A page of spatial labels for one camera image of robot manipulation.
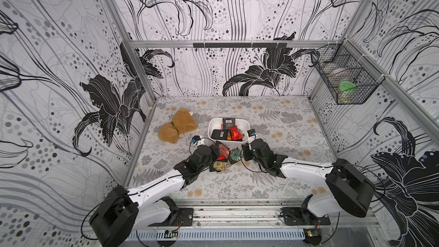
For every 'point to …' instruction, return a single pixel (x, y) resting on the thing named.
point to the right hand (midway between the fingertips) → (245, 143)
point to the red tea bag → (224, 152)
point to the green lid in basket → (347, 86)
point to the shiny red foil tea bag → (236, 134)
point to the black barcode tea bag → (228, 123)
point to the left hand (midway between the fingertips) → (223, 151)
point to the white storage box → (216, 123)
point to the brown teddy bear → (183, 120)
